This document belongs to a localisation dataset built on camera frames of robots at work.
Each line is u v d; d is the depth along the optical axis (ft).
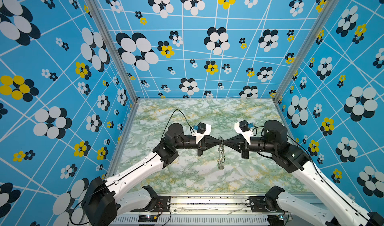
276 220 2.31
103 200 1.17
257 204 2.37
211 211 2.39
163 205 2.38
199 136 2.19
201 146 2.09
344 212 1.43
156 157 1.36
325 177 1.72
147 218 2.37
